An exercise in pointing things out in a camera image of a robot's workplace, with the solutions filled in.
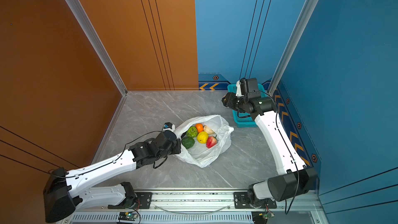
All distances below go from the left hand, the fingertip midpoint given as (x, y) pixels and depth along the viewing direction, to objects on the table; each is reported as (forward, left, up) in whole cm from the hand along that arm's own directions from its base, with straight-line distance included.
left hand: (184, 141), depth 79 cm
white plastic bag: (-1, -8, -13) cm, 15 cm away
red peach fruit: (+5, -15, -9) cm, 18 cm away
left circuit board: (-30, +26, -15) cm, 43 cm away
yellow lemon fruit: (+7, -9, -8) cm, 14 cm away
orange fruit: (+14, -7, -8) cm, 18 cm away
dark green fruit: (+4, -1, -9) cm, 10 cm away
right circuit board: (-30, -37, -16) cm, 50 cm away
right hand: (+14, -21, +16) cm, 30 cm away
